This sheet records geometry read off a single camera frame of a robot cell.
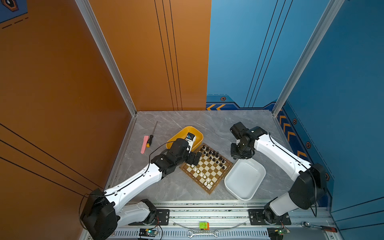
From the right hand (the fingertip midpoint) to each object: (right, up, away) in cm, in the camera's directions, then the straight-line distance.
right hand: (232, 156), depth 81 cm
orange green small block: (-16, -30, -12) cm, 36 cm away
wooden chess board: (-10, -9, +8) cm, 15 cm away
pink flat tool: (-55, +3, +18) cm, 58 cm away
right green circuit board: (+20, -33, -12) cm, 40 cm away
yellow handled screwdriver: (-52, +8, +23) cm, 58 cm away
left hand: (-21, +4, -1) cm, 21 cm away
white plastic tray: (+8, -14, +4) cm, 16 cm away
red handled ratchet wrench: (+32, -30, -12) cm, 45 cm away
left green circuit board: (-43, -34, -10) cm, 56 cm away
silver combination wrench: (-22, -34, -12) cm, 42 cm away
